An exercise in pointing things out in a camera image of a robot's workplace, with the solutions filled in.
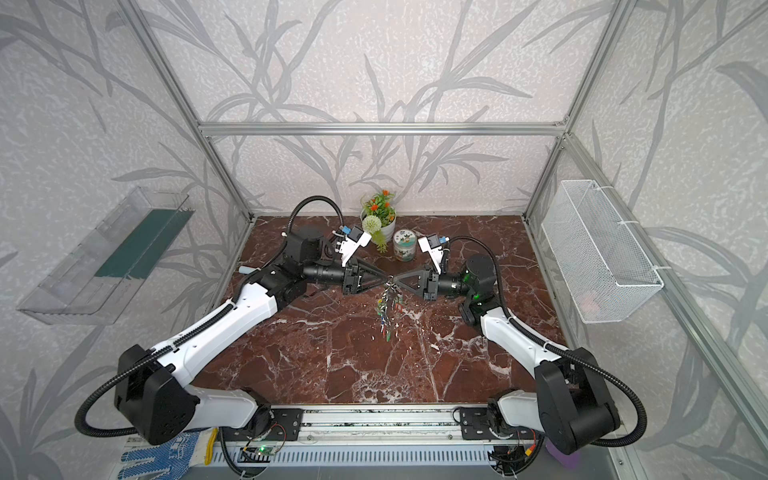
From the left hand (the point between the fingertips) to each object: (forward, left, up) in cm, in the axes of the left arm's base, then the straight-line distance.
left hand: (385, 272), depth 68 cm
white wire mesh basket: (-1, -47, +6) cm, 47 cm away
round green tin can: (+26, -4, -23) cm, 35 cm away
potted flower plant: (+33, +5, -17) cm, 37 cm away
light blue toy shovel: (+19, +51, -30) cm, 62 cm away
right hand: (0, -3, -2) cm, 3 cm away
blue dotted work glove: (-33, +47, -29) cm, 64 cm away
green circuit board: (-32, +28, -29) cm, 52 cm away
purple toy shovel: (-34, -43, -27) cm, 61 cm away
